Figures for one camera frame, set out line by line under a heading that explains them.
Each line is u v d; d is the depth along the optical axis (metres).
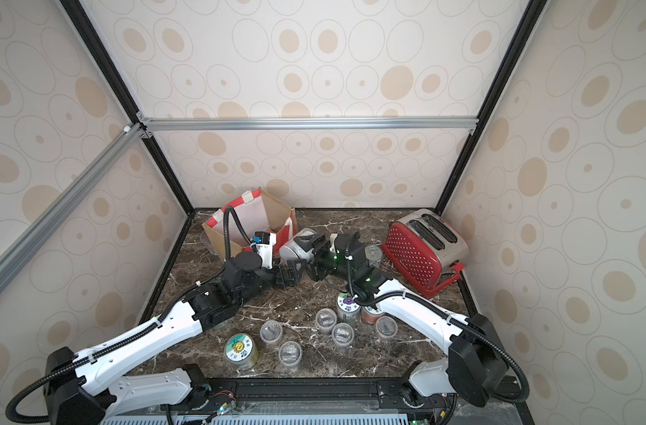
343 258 0.56
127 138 0.83
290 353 0.76
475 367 0.41
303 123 1.74
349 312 0.81
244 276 0.53
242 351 0.73
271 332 0.80
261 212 1.03
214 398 0.73
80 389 0.39
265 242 0.63
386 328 0.81
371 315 0.82
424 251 0.85
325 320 0.81
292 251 0.70
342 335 0.80
